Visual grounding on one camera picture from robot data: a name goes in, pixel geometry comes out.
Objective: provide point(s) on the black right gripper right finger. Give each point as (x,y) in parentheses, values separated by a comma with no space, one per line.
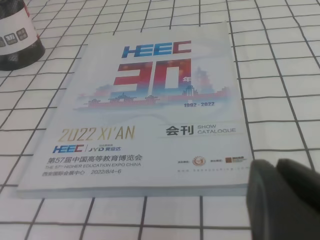
(304,220)

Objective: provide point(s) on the black mesh pen holder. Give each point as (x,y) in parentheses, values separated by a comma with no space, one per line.
(20,44)

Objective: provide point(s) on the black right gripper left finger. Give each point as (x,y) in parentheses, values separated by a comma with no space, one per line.
(269,199)

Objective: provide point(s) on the HEEC show catalogue book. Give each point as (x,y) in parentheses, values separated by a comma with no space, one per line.
(147,114)

